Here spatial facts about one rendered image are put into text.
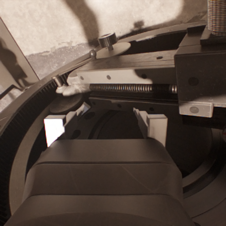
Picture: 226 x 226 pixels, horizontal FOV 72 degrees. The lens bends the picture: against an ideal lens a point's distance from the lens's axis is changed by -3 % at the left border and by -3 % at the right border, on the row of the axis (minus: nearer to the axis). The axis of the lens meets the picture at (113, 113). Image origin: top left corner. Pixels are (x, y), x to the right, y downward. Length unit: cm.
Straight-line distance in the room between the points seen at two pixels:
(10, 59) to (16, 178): 90
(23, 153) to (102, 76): 23
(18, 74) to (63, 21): 46
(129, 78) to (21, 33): 83
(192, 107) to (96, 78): 21
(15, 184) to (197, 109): 30
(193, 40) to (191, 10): 69
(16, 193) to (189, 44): 31
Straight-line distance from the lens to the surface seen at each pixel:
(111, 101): 36
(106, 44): 45
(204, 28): 22
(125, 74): 30
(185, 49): 18
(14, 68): 117
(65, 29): 93
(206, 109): 20
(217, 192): 29
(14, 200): 30
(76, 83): 42
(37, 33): 100
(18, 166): 36
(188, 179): 29
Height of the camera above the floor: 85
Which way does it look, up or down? 50 degrees down
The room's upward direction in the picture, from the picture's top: 170 degrees counter-clockwise
